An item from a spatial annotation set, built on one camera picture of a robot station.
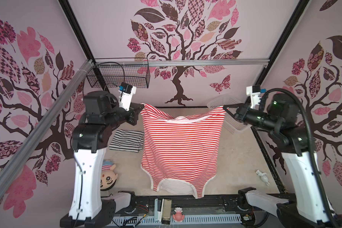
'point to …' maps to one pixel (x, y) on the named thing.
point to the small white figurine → (263, 176)
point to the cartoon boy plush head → (109, 177)
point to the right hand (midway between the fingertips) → (224, 105)
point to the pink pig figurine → (178, 217)
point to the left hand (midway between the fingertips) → (142, 108)
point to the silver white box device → (163, 211)
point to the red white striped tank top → (182, 148)
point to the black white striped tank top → (128, 140)
